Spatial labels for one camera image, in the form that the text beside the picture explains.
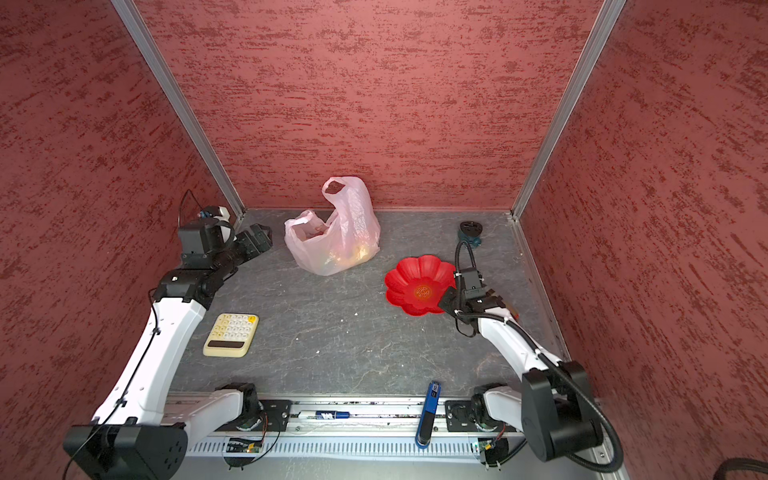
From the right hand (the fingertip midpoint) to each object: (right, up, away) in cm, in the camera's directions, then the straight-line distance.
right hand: (441, 306), depth 88 cm
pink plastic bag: (-29, +21, +9) cm, 37 cm away
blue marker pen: (-33, -24, -14) cm, 43 cm away
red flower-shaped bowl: (-6, +5, +11) cm, 13 cm away
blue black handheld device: (-6, -23, -16) cm, 29 cm away
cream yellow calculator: (-62, -8, -3) cm, 63 cm away
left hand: (-50, +20, -13) cm, 55 cm away
